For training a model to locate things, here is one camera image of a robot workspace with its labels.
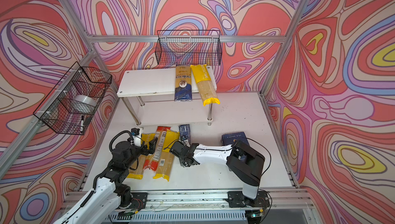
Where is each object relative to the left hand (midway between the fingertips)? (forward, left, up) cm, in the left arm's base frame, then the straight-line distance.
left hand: (150, 136), depth 82 cm
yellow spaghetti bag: (-15, +7, -11) cm, 20 cm away
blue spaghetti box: (+9, -17, -9) cm, 21 cm away
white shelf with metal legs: (+12, -2, +20) cm, 23 cm away
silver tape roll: (+9, +29, +18) cm, 36 cm away
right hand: (-8, -20, -13) cm, 26 cm away
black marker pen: (0, +29, +12) cm, 32 cm away
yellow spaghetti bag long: (-10, -8, -10) cm, 16 cm away
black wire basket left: (+6, +32, +21) cm, 39 cm away
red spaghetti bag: (-9, 0, -11) cm, 14 cm away
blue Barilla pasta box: (+2, -44, -7) cm, 45 cm away
